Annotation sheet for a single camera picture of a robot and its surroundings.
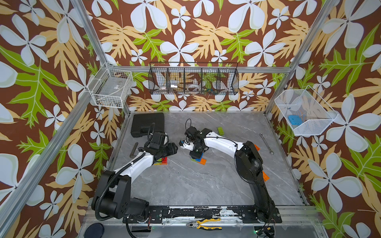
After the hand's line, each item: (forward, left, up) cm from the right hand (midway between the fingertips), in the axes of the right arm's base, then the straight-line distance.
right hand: (193, 153), depth 94 cm
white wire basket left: (+26, +49, +32) cm, 64 cm away
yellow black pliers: (-38, -1, -1) cm, 39 cm away
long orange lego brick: (-15, -42, -2) cm, 45 cm away
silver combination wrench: (+3, -52, -4) cm, 53 cm away
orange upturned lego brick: (-5, -6, -2) cm, 8 cm away
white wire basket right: (+12, -63, +25) cm, 69 cm away
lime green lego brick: (+19, -20, -2) cm, 28 cm away
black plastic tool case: (+23, +39, +2) cm, 45 cm away
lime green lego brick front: (-4, 0, -1) cm, 5 cm away
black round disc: (-41, +47, -1) cm, 62 cm away
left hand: (+1, +12, +6) cm, 13 cm away
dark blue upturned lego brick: (-4, -4, -1) cm, 6 cm away
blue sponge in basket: (+8, -56, +23) cm, 61 cm away
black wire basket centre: (+40, 0, +29) cm, 50 cm away
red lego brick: (-5, +18, 0) cm, 19 cm away
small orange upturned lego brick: (+5, -43, -2) cm, 43 cm away
